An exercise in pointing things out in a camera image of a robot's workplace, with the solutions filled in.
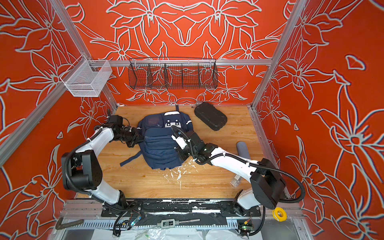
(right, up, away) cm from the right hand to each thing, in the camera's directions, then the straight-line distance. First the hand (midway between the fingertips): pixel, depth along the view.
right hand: (173, 149), depth 79 cm
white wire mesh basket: (-55, +42, +13) cm, 71 cm away
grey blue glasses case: (+43, -3, +15) cm, 46 cm away
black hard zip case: (+24, +19, +25) cm, 39 cm away
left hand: (-18, +6, +7) cm, 20 cm away
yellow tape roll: (+53, -30, -8) cm, 61 cm away
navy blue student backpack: (-8, 0, 0) cm, 8 cm away
